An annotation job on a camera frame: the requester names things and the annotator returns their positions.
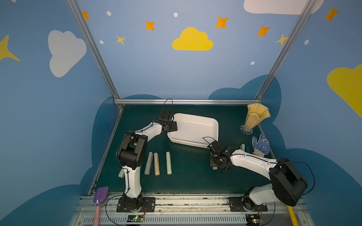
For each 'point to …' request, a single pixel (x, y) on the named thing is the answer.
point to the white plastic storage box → (194, 130)
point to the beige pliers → (157, 172)
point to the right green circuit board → (253, 220)
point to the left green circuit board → (135, 218)
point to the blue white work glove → (262, 148)
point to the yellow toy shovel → (293, 217)
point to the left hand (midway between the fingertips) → (175, 125)
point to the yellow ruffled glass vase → (256, 113)
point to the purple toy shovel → (101, 193)
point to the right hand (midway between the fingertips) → (214, 160)
